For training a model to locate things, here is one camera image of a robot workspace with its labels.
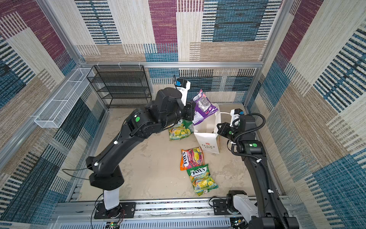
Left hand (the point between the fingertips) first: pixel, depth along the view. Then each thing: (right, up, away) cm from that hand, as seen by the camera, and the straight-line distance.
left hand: (196, 104), depth 59 cm
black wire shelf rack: (-54, +19, +52) cm, 77 cm away
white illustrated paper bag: (+11, -15, +43) cm, 46 cm away
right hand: (+13, -10, +16) cm, 23 cm away
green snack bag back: (-4, -13, +42) cm, 44 cm away
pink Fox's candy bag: (-1, -30, +30) cm, 42 cm away
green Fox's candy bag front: (+5, -40, +21) cm, 45 cm away
